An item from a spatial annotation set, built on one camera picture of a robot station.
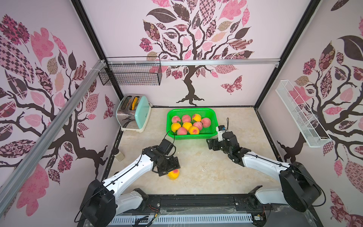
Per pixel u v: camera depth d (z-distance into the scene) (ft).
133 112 3.08
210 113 3.50
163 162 2.17
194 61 3.09
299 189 1.37
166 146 2.11
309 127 2.43
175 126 3.31
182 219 2.30
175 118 3.41
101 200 1.30
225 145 2.30
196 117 3.47
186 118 3.44
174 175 2.60
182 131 3.14
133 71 4.48
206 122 3.38
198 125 3.29
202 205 2.49
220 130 2.51
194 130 3.11
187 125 3.29
